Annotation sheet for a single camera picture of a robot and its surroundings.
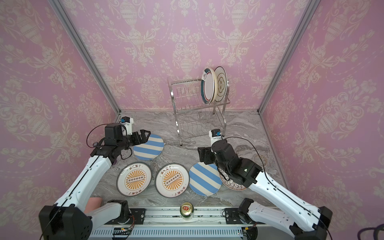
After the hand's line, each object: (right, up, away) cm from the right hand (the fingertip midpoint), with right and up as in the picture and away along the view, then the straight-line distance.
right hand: (204, 147), depth 70 cm
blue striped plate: (-34, -6, +27) cm, 44 cm away
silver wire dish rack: (-5, +16, +43) cm, 46 cm away
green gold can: (-8, -28, -3) cm, 29 cm away
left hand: (-32, +6, +10) cm, 34 cm away
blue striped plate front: (+1, -21, +15) cm, 26 cm away
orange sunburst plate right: (-18, -21, +15) cm, 31 cm away
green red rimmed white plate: (+4, +34, +19) cm, 40 cm away
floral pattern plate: (+14, -22, +14) cm, 29 cm away
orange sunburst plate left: (-40, -21, +16) cm, 48 cm away
